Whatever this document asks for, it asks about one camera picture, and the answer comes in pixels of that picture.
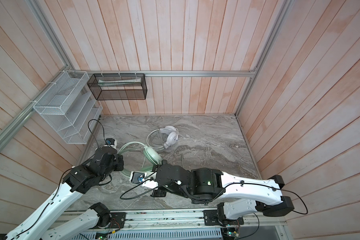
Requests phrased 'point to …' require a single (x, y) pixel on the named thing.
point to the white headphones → (163, 138)
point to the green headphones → (150, 154)
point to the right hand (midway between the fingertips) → (146, 174)
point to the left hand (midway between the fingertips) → (121, 160)
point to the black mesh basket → (118, 86)
